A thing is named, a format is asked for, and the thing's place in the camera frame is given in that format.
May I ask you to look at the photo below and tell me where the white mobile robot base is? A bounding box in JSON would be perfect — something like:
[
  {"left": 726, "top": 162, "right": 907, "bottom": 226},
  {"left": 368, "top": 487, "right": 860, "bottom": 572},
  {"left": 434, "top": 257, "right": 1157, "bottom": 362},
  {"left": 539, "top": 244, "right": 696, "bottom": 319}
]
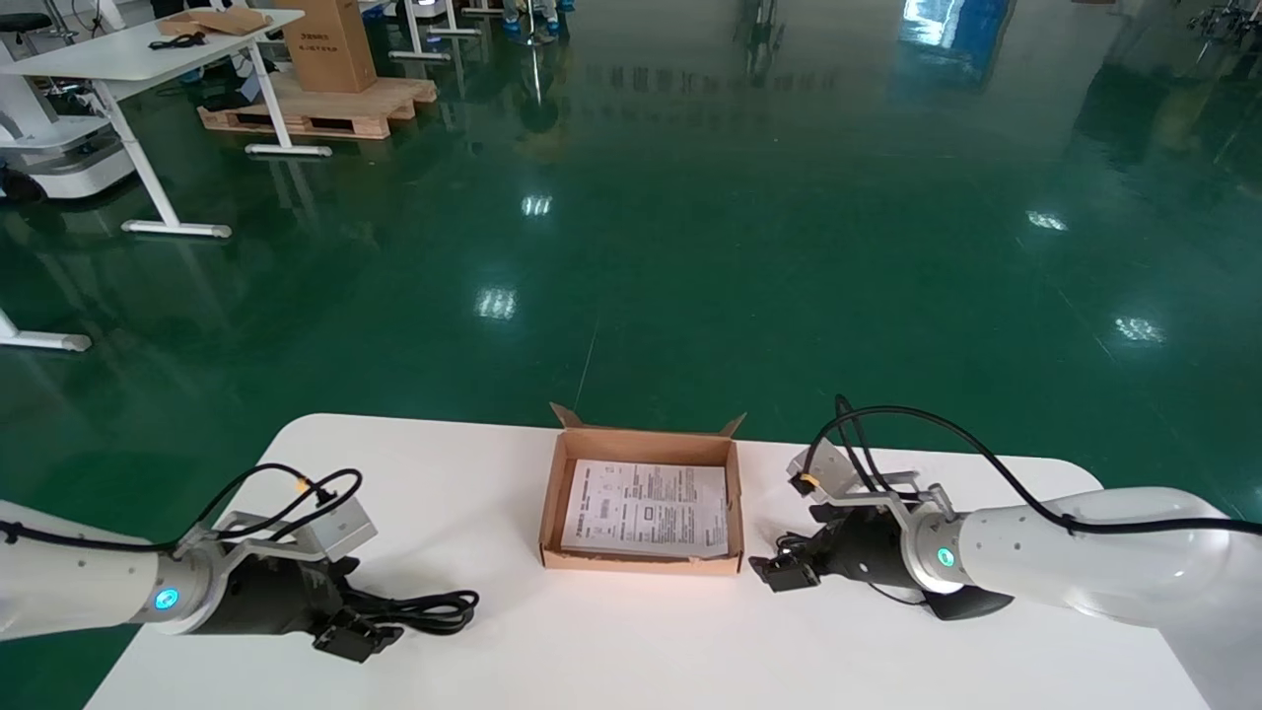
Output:
[{"left": 0, "top": 74, "right": 136, "bottom": 203}]

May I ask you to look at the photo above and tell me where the white printed instruction sheet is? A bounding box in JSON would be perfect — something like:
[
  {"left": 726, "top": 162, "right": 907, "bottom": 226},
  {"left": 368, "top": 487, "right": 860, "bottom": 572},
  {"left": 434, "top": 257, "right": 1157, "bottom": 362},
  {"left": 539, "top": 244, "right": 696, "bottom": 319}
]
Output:
[{"left": 560, "top": 459, "right": 731, "bottom": 560}]

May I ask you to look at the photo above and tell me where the black office chair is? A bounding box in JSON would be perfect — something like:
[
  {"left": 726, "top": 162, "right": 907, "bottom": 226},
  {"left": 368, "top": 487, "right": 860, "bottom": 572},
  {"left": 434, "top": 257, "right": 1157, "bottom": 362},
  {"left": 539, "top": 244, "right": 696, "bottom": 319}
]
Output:
[{"left": 0, "top": 12, "right": 52, "bottom": 55}]

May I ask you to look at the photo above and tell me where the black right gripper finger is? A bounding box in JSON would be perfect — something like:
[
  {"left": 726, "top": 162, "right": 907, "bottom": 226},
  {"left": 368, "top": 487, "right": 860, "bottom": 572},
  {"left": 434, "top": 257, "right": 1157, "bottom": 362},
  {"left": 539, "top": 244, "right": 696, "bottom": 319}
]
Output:
[{"left": 749, "top": 552, "right": 821, "bottom": 593}]

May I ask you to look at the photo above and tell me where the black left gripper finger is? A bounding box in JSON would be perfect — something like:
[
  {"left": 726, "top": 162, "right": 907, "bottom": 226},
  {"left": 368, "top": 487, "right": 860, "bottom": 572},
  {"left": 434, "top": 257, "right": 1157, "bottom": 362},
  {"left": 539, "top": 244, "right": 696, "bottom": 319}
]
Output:
[{"left": 314, "top": 616, "right": 405, "bottom": 664}]

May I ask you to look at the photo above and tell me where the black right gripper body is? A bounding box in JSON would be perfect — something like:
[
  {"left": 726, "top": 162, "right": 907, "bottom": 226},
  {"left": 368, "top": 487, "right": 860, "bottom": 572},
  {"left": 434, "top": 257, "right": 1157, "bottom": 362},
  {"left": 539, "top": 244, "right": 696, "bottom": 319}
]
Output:
[{"left": 808, "top": 511, "right": 923, "bottom": 590}]

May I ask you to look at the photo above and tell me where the flat brown cardboard piece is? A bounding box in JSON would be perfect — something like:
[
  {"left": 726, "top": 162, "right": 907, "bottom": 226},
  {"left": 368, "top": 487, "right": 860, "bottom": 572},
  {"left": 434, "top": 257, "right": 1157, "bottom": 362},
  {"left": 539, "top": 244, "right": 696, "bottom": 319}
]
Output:
[{"left": 158, "top": 8, "right": 274, "bottom": 37}]

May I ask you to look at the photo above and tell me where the wooden pallet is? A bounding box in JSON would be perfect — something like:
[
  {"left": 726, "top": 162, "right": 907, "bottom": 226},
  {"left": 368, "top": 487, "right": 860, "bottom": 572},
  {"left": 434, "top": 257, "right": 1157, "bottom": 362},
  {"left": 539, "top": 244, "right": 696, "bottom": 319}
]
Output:
[{"left": 198, "top": 74, "right": 439, "bottom": 140}]

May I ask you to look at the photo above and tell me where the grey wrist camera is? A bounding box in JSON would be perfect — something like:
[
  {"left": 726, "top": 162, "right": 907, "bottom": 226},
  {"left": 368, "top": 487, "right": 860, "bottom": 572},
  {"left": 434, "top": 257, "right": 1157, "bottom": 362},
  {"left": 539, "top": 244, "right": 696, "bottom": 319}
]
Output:
[
  {"left": 787, "top": 439, "right": 952, "bottom": 514},
  {"left": 212, "top": 493, "right": 379, "bottom": 563}
]

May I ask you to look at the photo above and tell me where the white table leg frame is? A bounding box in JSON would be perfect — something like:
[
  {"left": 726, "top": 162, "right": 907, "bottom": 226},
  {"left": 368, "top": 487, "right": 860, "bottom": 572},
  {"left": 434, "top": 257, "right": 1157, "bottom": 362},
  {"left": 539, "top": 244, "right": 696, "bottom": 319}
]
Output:
[{"left": 389, "top": 0, "right": 514, "bottom": 62}]

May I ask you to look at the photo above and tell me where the black power cord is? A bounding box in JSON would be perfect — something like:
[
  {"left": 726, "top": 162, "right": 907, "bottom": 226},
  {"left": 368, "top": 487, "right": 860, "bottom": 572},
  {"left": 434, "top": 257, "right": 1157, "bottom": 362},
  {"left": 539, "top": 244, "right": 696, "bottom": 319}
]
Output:
[{"left": 340, "top": 589, "right": 480, "bottom": 635}]

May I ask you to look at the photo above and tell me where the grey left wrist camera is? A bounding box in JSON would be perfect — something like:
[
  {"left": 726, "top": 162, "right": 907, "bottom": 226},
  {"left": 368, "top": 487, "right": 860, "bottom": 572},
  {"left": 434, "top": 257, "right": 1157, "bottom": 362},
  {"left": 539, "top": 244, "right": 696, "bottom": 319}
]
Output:
[{"left": 212, "top": 493, "right": 379, "bottom": 563}]

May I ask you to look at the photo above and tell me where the white table foot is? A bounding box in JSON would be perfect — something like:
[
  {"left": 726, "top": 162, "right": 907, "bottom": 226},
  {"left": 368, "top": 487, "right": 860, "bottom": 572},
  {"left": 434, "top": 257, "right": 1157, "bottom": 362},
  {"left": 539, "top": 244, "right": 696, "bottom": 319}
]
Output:
[{"left": 0, "top": 311, "right": 92, "bottom": 353}]

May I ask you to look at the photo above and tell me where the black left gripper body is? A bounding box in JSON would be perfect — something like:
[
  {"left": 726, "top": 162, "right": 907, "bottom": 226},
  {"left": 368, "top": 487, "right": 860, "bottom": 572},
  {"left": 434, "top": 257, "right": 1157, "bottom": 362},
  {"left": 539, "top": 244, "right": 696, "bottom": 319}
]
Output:
[{"left": 192, "top": 560, "right": 356, "bottom": 637}]

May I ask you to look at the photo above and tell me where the white desk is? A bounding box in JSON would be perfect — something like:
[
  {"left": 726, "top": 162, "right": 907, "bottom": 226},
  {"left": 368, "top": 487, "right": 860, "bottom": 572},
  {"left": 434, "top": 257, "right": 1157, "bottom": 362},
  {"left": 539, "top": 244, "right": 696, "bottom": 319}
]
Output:
[{"left": 0, "top": 8, "right": 333, "bottom": 239}]

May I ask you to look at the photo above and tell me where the black power adapter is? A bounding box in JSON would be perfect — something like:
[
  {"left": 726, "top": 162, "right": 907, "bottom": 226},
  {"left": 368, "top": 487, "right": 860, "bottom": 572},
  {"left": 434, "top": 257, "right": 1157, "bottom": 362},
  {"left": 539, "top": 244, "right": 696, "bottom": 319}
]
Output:
[{"left": 777, "top": 532, "right": 1015, "bottom": 621}]

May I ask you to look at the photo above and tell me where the tall brown cardboard carton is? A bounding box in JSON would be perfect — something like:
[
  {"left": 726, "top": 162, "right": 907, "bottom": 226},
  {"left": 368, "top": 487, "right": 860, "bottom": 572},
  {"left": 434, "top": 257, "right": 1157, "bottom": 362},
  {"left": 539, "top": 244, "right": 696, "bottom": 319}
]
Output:
[{"left": 276, "top": 0, "right": 379, "bottom": 95}]

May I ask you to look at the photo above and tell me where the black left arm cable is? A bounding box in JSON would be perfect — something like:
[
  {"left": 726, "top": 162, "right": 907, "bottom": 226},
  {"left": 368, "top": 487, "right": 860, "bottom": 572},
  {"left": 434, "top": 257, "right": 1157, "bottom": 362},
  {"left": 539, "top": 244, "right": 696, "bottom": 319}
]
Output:
[{"left": 0, "top": 463, "right": 364, "bottom": 553}]

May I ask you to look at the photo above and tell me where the brown cardboard storage box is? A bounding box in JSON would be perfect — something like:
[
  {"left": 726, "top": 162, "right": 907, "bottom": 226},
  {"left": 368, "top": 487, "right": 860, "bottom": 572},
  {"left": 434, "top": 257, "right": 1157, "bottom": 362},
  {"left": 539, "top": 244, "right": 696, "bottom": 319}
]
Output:
[{"left": 538, "top": 402, "right": 747, "bottom": 577}]

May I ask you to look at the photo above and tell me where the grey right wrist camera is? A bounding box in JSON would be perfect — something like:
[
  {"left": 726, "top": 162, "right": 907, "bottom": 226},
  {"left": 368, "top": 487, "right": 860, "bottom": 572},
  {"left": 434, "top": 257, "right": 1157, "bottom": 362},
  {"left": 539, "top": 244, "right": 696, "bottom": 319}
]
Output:
[{"left": 787, "top": 439, "right": 952, "bottom": 514}]

